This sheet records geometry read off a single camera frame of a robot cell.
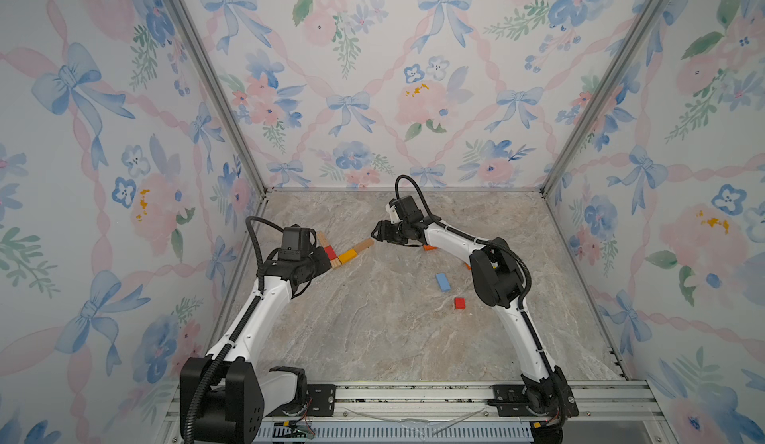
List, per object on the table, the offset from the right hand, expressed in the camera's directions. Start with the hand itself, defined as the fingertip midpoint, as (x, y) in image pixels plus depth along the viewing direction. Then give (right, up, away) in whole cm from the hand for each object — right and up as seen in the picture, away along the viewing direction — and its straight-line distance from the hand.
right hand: (378, 234), depth 102 cm
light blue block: (+21, -15, -8) cm, 27 cm away
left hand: (-14, -6, -17) cm, 23 cm away
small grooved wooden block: (-14, -9, -5) cm, 17 cm away
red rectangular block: (-16, -6, +1) cm, 18 cm away
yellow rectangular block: (-10, -7, -1) cm, 13 cm away
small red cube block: (+25, -21, -12) cm, 35 cm away
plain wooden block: (-5, -4, +1) cm, 7 cm away
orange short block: (+14, -2, -24) cm, 28 cm away
